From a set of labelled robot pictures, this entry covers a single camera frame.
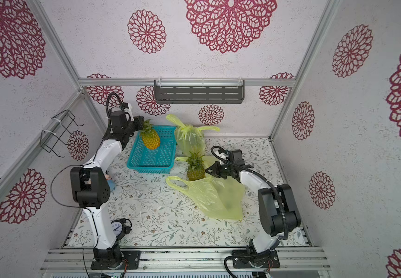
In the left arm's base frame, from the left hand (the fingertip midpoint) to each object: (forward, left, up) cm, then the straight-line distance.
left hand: (143, 116), depth 93 cm
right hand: (-25, -33, -14) cm, 44 cm away
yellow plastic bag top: (-10, -26, -7) cm, 28 cm away
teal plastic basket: (-9, -5, -27) cm, 29 cm away
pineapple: (-26, -28, -13) cm, 41 cm away
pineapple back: (-6, -2, -10) cm, 12 cm away
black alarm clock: (-52, +6, -23) cm, 57 cm away
